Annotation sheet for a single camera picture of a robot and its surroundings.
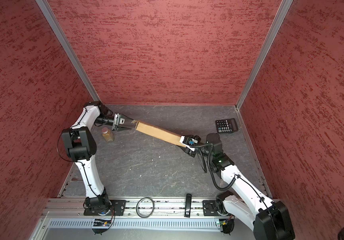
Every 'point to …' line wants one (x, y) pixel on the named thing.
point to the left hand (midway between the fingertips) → (131, 124)
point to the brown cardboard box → (158, 132)
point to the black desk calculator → (226, 126)
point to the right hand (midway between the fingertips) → (179, 141)
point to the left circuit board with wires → (101, 226)
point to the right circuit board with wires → (228, 227)
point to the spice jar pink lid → (107, 134)
